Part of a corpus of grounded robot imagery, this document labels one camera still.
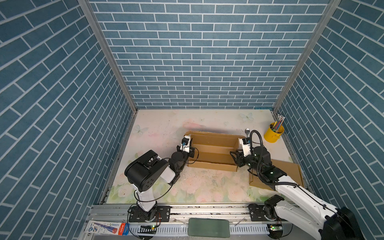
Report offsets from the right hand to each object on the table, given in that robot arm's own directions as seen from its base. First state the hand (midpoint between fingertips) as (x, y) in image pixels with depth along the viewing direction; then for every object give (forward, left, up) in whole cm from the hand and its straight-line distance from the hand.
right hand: (232, 150), depth 82 cm
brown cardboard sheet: (+5, +11, -11) cm, 16 cm away
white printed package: (-39, +59, -12) cm, 72 cm away
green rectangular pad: (-35, +11, -13) cm, 39 cm away
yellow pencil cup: (+17, -28, -8) cm, 34 cm away
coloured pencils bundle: (+23, -31, +2) cm, 39 cm away
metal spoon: (+25, -14, -14) cm, 32 cm away
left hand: (+6, +23, -1) cm, 24 cm away
